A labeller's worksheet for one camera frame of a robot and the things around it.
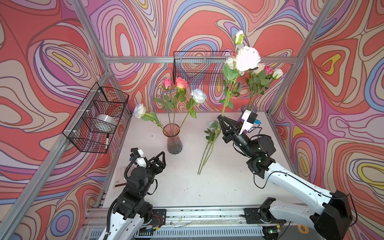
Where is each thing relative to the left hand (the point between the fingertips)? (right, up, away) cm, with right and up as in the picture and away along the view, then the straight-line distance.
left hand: (162, 154), depth 72 cm
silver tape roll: (-29, +17, +1) cm, 33 cm away
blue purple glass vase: (+53, +26, +22) cm, 63 cm away
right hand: (+25, +17, -12) cm, 32 cm away
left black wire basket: (-33, +15, -1) cm, 36 cm away
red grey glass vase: (+2, +11, +14) cm, 18 cm away
